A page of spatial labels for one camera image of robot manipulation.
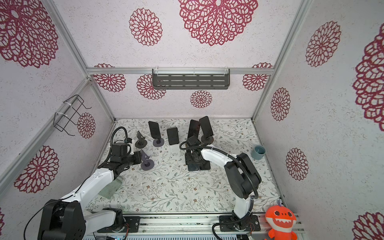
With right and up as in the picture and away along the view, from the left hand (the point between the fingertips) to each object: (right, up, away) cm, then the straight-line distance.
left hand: (142, 157), depth 88 cm
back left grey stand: (+6, +7, +18) cm, 20 cm away
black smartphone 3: (+5, +16, +9) cm, 19 cm away
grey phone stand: (+2, -5, +4) cm, 7 cm away
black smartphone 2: (+30, -6, +1) cm, 31 cm away
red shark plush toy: (+70, -25, -20) cm, 77 cm away
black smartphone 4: (+17, +12, +7) cm, 22 cm away
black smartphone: (+38, -6, +3) cm, 38 cm away
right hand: (+29, -2, +4) cm, 29 cm away
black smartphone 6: (+39, +18, +10) cm, 44 cm away
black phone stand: (-5, +8, +15) cm, 17 cm away
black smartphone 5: (+31, +17, +9) cm, 37 cm away
